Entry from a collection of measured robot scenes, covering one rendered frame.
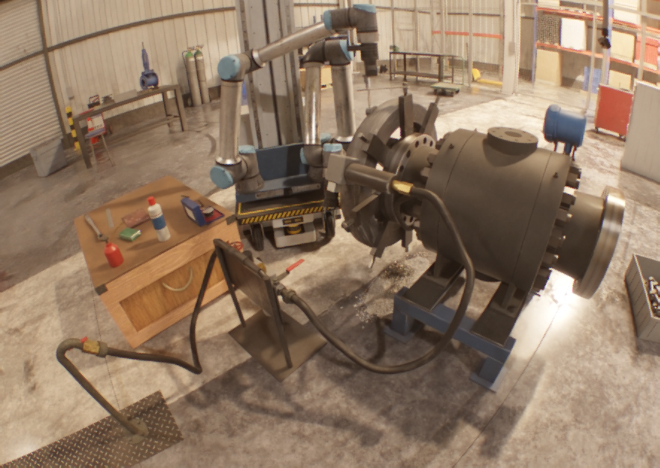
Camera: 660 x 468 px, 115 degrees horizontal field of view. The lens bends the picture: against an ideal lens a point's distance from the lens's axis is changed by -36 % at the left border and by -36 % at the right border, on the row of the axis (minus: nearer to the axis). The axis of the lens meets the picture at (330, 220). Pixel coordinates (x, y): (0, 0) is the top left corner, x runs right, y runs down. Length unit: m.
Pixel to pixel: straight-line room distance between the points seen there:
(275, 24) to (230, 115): 0.68
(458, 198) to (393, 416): 0.88
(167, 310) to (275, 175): 1.08
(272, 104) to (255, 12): 0.60
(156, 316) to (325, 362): 0.89
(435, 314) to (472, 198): 0.50
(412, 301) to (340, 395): 0.50
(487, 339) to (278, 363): 0.91
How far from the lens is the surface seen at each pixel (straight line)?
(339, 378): 1.47
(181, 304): 1.82
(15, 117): 9.43
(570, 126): 1.47
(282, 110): 2.13
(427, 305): 1.40
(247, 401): 1.48
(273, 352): 1.59
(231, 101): 1.68
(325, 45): 1.77
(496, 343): 1.34
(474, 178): 1.21
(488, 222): 1.19
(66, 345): 1.20
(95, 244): 1.97
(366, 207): 1.36
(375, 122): 1.37
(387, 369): 1.20
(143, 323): 1.79
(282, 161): 2.13
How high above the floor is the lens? 1.26
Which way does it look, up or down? 31 degrees down
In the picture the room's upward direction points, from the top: 5 degrees counter-clockwise
